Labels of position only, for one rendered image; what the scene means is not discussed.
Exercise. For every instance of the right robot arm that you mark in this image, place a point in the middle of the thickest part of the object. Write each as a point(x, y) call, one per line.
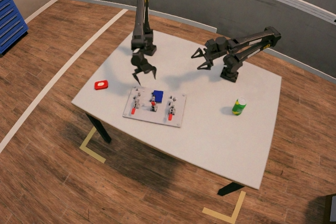
point(142, 41)

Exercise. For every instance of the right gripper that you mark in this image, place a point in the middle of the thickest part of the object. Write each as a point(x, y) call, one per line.
point(153, 69)

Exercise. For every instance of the blue flat plate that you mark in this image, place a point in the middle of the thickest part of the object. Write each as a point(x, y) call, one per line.
point(159, 96)

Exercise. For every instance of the green drink can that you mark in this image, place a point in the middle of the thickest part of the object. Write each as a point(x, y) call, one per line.
point(239, 106)

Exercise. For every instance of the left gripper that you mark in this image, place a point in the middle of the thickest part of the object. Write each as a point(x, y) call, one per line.
point(208, 58)

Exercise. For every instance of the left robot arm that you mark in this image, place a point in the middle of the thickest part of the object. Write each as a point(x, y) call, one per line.
point(220, 46)

